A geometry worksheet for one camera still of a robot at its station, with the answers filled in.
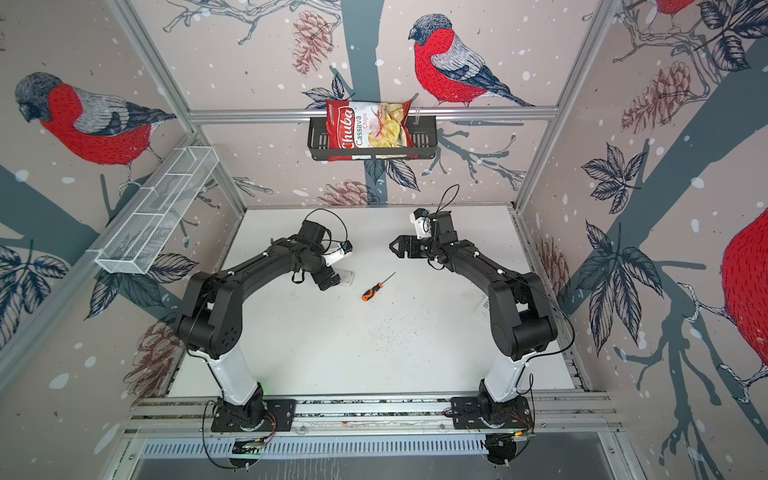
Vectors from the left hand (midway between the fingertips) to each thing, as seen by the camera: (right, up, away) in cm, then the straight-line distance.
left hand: (329, 266), depth 95 cm
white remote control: (+5, -4, +6) cm, 8 cm away
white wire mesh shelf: (-42, +14, -19) cm, 48 cm away
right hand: (+22, +5, -2) cm, 23 cm away
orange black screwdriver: (+13, -9, 0) cm, 16 cm away
